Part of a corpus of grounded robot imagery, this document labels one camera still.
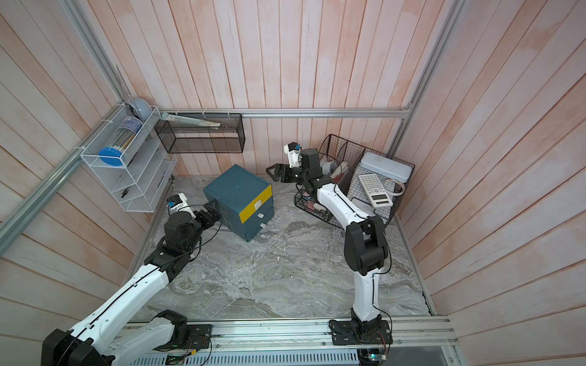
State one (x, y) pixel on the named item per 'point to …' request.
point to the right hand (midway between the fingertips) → (271, 169)
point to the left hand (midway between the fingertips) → (210, 207)
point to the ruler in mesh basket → (188, 120)
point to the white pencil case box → (385, 166)
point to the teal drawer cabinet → (245, 200)
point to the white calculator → (375, 190)
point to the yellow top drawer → (245, 214)
